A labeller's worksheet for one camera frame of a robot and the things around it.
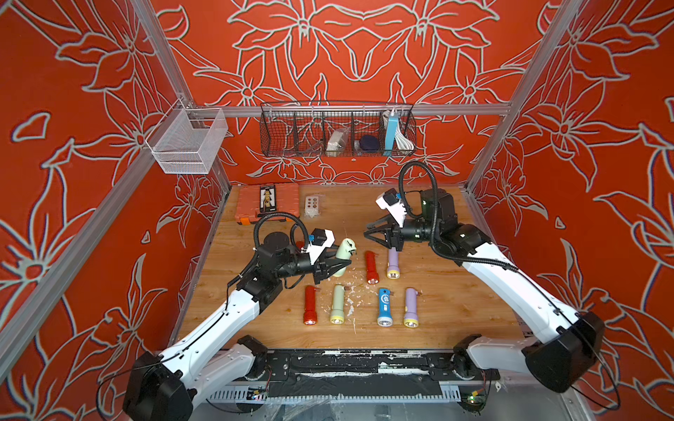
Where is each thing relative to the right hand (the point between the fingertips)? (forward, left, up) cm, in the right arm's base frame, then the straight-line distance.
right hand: (364, 231), depth 67 cm
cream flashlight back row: (-7, +5, +1) cm, 8 cm away
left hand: (-5, +5, -4) cm, 8 cm away
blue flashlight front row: (-14, -7, -26) cm, 30 cm away
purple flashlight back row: (+3, -12, -27) cm, 30 cm away
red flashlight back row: (+1, -5, -27) cm, 28 cm away
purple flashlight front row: (-13, -16, -28) cm, 35 cm away
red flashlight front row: (-12, +16, -28) cm, 35 cm away
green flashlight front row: (-13, +7, -27) cm, 31 cm away
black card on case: (+30, +36, -21) cm, 51 cm away
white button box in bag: (+31, +19, -26) cm, 45 cm away
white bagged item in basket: (+38, +8, +1) cm, 39 cm away
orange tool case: (+33, +46, -25) cm, 62 cm away
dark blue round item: (+42, -4, -2) cm, 42 cm away
